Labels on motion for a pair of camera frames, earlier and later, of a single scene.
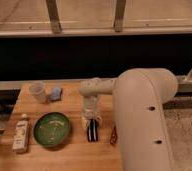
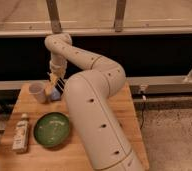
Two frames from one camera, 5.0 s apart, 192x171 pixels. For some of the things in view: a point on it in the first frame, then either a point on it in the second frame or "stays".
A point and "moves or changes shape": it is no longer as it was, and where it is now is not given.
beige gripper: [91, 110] → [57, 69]
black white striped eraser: [92, 130] moves or changes shape
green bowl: [51, 129] stays
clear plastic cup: [38, 90] stays
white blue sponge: [56, 94] stays
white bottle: [20, 138] stays
